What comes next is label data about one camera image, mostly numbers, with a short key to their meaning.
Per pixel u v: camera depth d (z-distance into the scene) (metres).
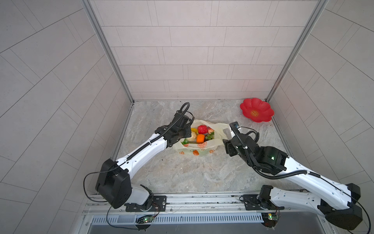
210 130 0.94
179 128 0.61
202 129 0.94
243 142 0.47
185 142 0.89
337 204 0.39
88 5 0.71
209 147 0.78
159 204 0.71
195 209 0.70
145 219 0.65
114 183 0.39
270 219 0.68
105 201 0.41
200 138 0.89
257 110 1.10
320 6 0.71
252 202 0.71
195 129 0.94
